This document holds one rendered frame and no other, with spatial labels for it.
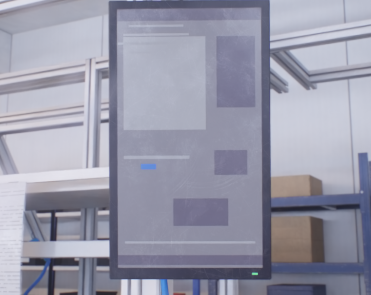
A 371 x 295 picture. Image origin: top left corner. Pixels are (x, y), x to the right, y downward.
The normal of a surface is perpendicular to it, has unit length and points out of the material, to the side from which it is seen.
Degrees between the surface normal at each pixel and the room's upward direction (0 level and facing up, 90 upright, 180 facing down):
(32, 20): 180
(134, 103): 101
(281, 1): 90
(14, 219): 88
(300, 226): 90
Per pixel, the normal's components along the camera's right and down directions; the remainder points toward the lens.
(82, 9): 0.00, 0.98
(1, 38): 0.90, -0.09
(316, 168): -0.44, -0.18
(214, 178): -0.03, -0.01
